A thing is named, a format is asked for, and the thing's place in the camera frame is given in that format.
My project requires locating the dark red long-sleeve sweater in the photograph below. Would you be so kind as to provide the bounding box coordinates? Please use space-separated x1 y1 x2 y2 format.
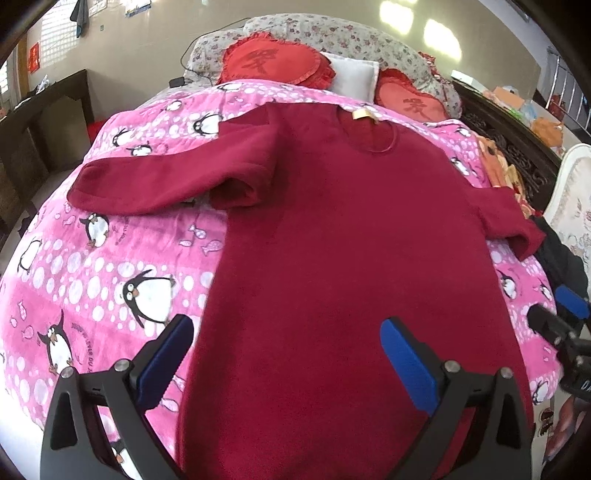
67 102 543 479

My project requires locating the person's right hand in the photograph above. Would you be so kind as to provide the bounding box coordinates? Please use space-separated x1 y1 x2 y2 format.
544 396 590 461

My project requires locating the black garment on chair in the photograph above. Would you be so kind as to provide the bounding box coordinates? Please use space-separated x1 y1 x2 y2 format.
531 216 589 298

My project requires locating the white floral upholstered chair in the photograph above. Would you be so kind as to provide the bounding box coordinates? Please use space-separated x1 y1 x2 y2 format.
543 143 591 277

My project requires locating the orange patterned cloth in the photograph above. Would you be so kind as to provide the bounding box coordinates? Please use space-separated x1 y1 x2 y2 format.
476 135 536 218

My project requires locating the pink penguin print blanket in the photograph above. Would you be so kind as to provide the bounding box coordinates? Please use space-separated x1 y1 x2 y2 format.
0 78 560 480

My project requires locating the metal stair railing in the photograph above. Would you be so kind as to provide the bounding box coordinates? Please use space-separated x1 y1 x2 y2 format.
538 46 590 143

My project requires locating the right red heart pillow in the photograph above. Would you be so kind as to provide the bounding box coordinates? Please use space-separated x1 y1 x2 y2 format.
375 69 449 122

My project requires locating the red heart pillow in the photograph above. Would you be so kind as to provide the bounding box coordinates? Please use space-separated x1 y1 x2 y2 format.
375 69 449 122
217 32 335 90

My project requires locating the white square pillow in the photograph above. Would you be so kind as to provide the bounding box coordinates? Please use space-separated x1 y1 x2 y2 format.
324 52 380 103

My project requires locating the floral padded headboard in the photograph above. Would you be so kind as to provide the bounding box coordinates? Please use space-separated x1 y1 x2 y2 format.
181 13 462 119

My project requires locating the dark wooden side cabinet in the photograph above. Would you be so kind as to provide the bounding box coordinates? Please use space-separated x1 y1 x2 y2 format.
1 69 95 242

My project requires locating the left red heart pillow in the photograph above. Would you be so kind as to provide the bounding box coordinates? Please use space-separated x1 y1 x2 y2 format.
217 32 335 90

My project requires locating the dark carved wooden bed frame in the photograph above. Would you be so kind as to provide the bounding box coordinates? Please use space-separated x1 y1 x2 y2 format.
452 80 561 211

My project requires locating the black charger cable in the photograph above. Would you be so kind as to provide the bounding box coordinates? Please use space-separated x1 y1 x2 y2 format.
168 17 253 90

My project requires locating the dark hanging garment on wall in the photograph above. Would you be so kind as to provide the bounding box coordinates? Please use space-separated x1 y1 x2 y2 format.
69 0 89 38

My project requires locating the wall calendar poster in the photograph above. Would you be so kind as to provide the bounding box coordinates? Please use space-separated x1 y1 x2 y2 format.
121 0 152 18

